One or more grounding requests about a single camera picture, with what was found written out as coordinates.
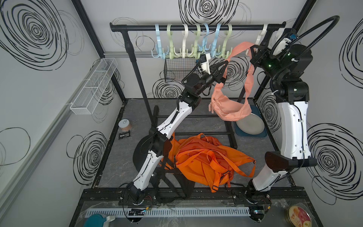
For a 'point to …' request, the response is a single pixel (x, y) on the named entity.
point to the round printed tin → (298, 217)
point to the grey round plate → (252, 125)
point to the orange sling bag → (205, 167)
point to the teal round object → (95, 220)
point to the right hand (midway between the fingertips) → (255, 44)
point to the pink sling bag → (222, 107)
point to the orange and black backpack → (169, 183)
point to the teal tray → (255, 110)
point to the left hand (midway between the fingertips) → (228, 63)
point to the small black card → (124, 135)
